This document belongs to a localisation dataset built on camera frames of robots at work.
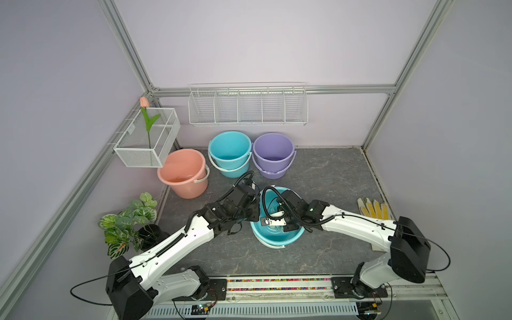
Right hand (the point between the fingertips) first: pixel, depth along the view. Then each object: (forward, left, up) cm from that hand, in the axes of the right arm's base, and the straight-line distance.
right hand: (279, 211), depth 83 cm
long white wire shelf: (+48, +14, +21) cm, 54 cm away
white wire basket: (+15, +56, +24) cm, 63 cm away
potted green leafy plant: (-10, +51, +11) cm, 54 cm away
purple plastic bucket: (+35, +2, -2) cm, 35 cm away
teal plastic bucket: (-8, +3, -9) cm, 12 cm away
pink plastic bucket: (+18, +43, +4) cm, 47 cm away
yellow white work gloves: (+5, -46, -9) cm, 47 cm away
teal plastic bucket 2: (+35, +25, -1) cm, 43 cm away
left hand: (-3, +9, +8) cm, 12 cm away
